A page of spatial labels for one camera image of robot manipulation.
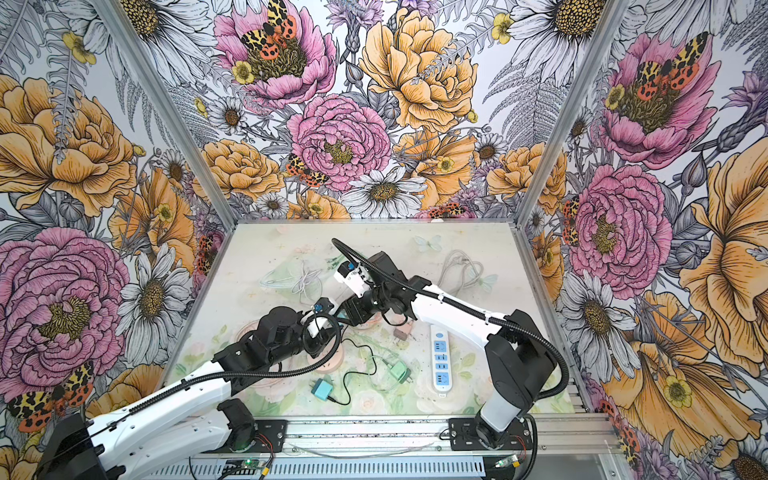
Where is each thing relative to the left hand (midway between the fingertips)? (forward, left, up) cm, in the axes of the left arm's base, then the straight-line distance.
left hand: (332, 327), depth 80 cm
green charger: (-8, -18, -10) cm, 22 cm away
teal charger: (-12, +3, -10) cm, 16 cm away
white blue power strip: (-5, -29, -11) cm, 32 cm away
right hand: (0, -3, +3) cm, 4 cm away
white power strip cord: (+28, -45, -13) cm, 55 cm away
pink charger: (+4, -19, -10) cm, 22 cm away
